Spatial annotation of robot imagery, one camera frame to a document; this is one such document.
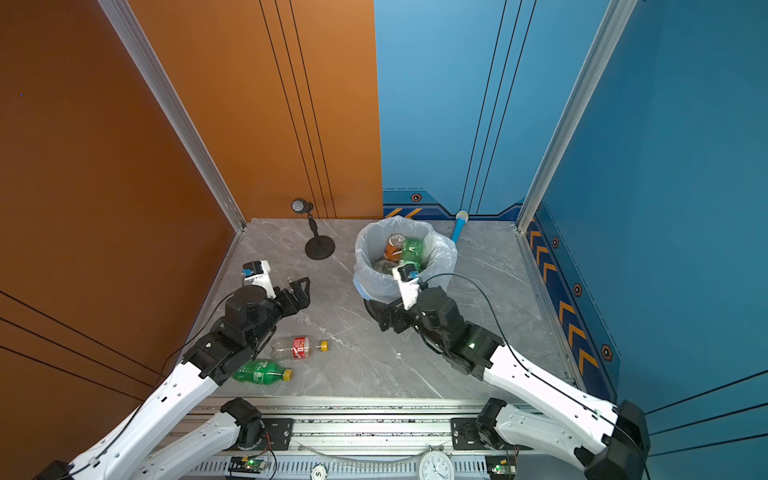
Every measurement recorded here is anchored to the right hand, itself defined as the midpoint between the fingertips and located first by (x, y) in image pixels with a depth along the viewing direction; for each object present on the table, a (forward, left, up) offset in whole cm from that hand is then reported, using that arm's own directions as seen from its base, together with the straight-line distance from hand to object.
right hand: (385, 294), depth 71 cm
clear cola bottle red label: (-5, +26, -20) cm, 33 cm away
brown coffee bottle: (+19, -2, -5) cm, 20 cm away
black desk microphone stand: (+35, +27, -22) cm, 50 cm away
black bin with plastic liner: (+12, -14, +1) cm, 18 cm away
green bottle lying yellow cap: (-12, +33, -19) cm, 40 cm away
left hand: (+5, +22, -1) cm, 23 cm away
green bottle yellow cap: (+15, -7, -1) cm, 16 cm away
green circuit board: (-31, +31, -25) cm, 50 cm away
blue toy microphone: (+49, -28, -23) cm, 61 cm away
